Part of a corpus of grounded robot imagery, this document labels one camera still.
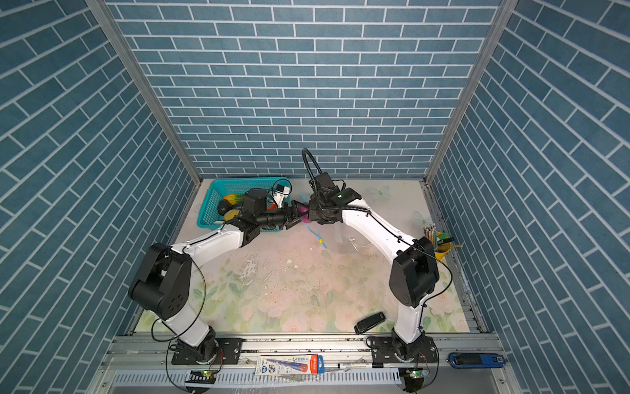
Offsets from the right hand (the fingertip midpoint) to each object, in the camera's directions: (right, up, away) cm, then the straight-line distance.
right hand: (311, 210), depth 86 cm
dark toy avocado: (-39, +1, +19) cm, 44 cm away
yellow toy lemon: (-35, -2, +15) cm, 38 cm away
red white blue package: (-5, -44, -15) cm, 47 cm away
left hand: (0, -1, -3) cm, 4 cm away
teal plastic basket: (-42, +9, +20) cm, 48 cm away
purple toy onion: (-2, -3, -5) cm, 6 cm away
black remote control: (+19, -35, -10) cm, 41 cm away
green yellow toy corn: (-36, +4, +23) cm, 43 cm away
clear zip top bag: (+11, -11, +10) cm, 19 cm away
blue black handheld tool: (+45, -41, -18) cm, 64 cm away
